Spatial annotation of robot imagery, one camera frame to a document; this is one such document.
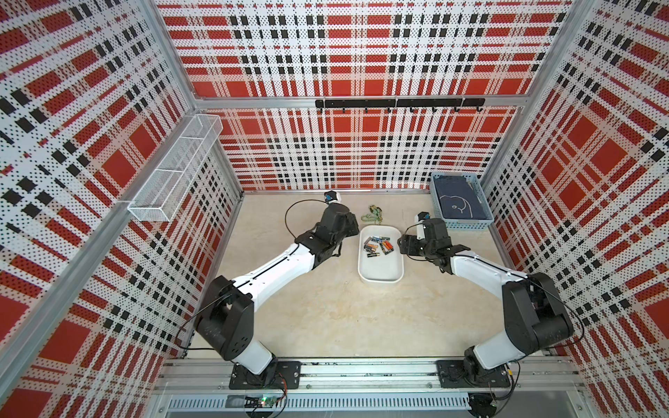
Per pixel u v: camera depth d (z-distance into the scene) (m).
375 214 1.11
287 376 0.74
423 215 0.83
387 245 1.02
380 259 0.99
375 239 1.04
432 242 0.72
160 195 0.70
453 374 0.73
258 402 0.69
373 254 0.99
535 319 0.45
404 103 0.89
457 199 1.08
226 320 0.43
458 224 1.04
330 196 0.73
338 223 0.64
